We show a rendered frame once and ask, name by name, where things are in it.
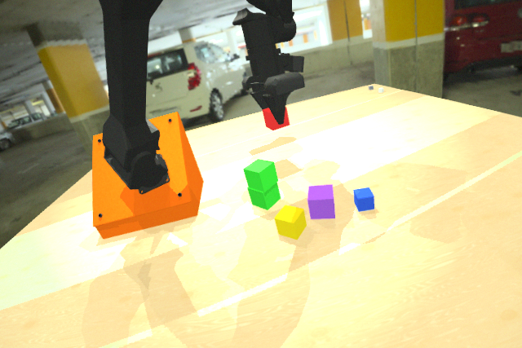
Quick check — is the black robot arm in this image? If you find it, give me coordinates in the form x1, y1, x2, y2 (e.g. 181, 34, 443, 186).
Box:
99, 0, 296, 195

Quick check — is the yellow cube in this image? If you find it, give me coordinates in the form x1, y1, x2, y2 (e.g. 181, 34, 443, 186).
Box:
275, 205, 307, 240

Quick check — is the purple block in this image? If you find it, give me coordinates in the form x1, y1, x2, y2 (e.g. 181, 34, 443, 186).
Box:
307, 184, 335, 220

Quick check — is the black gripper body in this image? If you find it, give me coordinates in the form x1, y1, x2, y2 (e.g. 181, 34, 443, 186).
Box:
241, 44, 305, 96

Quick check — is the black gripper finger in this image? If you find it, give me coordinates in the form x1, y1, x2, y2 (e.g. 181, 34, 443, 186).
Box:
250, 90, 268, 109
262, 90, 294, 125

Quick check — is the green block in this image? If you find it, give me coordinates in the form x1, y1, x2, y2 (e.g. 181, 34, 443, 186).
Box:
247, 183, 281, 210
243, 159, 278, 192

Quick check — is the blue block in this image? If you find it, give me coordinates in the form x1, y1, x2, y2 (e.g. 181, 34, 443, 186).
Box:
353, 187, 374, 212

